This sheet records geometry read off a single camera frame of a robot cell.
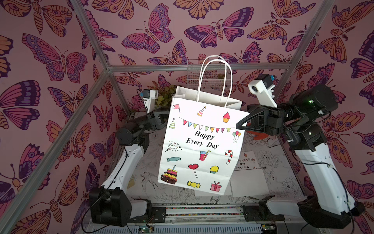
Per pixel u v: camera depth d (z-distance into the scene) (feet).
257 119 1.22
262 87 1.14
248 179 2.75
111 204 1.29
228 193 2.62
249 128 1.24
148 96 1.66
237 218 2.40
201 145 1.24
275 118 1.14
